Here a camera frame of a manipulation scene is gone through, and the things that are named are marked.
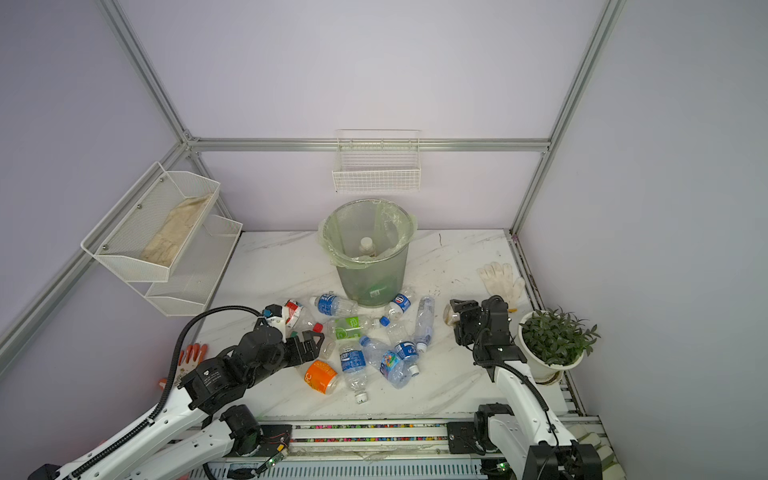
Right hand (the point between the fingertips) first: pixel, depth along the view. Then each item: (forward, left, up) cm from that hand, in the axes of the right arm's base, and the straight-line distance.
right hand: (447, 307), depth 84 cm
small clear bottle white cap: (+23, +25, +1) cm, 34 cm away
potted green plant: (-12, -25, +3) cm, 28 cm away
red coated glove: (-11, +75, -10) cm, 76 cm away
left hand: (-12, +37, +3) cm, 39 cm away
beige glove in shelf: (+5, +75, +19) cm, 77 cm away
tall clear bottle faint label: (0, +6, -11) cm, 12 cm away
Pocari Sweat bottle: (-14, +26, -7) cm, 31 cm away
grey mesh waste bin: (+11, +22, -5) cm, 25 cm away
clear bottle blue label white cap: (+9, +36, -14) cm, 40 cm away
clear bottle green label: (-3, +28, -7) cm, 29 cm away
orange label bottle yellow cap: (-17, +35, -8) cm, 40 cm away
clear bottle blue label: (-8, +12, -7) cm, 16 cm away
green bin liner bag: (+25, +25, +6) cm, 36 cm away
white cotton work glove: (+18, -22, -13) cm, 31 cm away
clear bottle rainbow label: (-14, +16, -7) cm, 23 cm away
